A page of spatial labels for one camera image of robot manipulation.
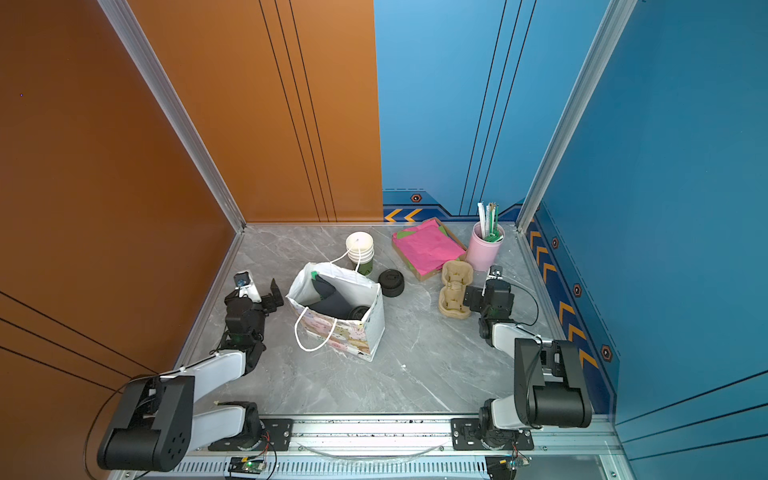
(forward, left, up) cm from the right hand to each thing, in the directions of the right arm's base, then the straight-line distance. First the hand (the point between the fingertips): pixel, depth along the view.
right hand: (484, 289), depth 94 cm
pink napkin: (+19, +16, -1) cm, 24 cm away
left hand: (-2, +68, +9) cm, 69 cm away
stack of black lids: (+3, +29, 0) cm, 29 cm away
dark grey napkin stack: (-14, +44, +16) cm, 49 cm away
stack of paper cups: (+9, +39, +8) cm, 41 cm away
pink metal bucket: (+15, -3, 0) cm, 15 cm away
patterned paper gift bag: (-21, +37, +11) cm, 44 cm away
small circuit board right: (-45, +2, -8) cm, 46 cm away
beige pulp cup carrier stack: (+8, +7, -4) cm, 11 cm away
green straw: (-5, +50, +16) cm, 52 cm away
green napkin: (+26, +25, -1) cm, 36 cm away
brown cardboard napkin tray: (+26, +7, -2) cm, 27 cm away
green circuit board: (-45, +63, -7) cm, 78 cm away
